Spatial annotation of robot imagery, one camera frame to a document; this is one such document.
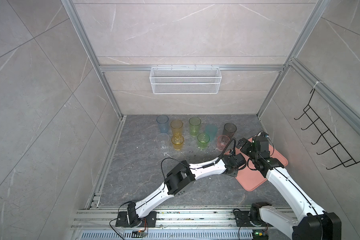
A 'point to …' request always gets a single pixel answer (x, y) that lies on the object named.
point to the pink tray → (248, 176)
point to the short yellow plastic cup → (177, 140)
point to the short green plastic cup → (203, 140)
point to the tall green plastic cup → (194, 122)
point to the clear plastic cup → (162, 140)
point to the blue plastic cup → (162, 121)
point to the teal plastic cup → (211, 129)
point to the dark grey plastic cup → (229, 129)
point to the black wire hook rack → (326, 135)
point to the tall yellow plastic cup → (176, 126)
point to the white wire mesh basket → (185, 80)
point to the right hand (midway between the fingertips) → (244, 142)
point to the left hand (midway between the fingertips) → (233, 169)
